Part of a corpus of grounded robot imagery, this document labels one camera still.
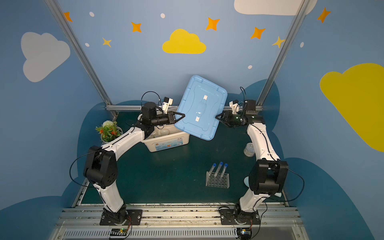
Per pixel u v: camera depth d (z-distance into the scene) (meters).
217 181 0.84
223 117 0.76
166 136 0.87
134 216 0.75
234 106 0.78
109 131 0.88
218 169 0.82
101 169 0.48
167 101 0.77
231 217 0.74
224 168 0.80
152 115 0.70
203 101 0.85
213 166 0.77
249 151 0.94
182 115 0.80
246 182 0.87
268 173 0.45
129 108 1.31
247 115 0.62
